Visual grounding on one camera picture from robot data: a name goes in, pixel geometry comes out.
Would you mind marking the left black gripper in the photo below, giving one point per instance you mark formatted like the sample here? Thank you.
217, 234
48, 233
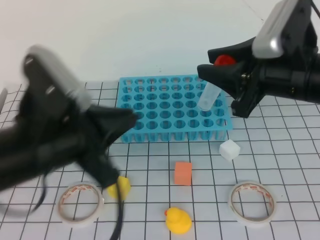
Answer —
51, 132

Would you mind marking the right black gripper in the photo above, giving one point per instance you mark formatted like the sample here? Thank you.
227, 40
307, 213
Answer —
294, 75

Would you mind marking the red capped test tube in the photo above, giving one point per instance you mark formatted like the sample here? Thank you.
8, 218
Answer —
211, 92

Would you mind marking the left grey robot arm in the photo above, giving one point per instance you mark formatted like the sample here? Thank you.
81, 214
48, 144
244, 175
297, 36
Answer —
7, 153

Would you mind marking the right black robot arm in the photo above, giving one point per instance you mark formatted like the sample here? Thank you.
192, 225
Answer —
282, 60

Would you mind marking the blue test tube rack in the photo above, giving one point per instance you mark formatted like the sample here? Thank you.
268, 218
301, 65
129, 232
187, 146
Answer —
167, 109

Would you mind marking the grey grid tablecloth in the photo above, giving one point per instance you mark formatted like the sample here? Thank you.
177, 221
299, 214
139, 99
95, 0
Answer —
279, 148

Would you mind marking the yellow cube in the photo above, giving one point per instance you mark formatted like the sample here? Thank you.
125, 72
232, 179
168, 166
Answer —
124, 188

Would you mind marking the left white tape roll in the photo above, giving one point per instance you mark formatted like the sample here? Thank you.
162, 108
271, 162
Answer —
80, 205

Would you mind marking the white tape roll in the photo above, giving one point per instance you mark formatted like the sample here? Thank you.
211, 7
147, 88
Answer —
253, 204
80, 205

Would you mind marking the white cube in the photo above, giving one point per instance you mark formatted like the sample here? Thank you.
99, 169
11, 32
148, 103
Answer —
229, 150

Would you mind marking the orange block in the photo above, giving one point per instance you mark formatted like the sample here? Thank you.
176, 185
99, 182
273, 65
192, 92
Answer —
183, 173

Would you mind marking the yellow rubber duck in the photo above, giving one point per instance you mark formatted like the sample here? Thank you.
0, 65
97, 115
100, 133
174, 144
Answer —
177, 220

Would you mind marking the right white tape roll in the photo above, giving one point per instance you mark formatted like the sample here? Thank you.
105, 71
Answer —
253, 204

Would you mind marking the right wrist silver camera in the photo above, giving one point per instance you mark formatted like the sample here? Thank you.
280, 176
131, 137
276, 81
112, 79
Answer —
268, 44

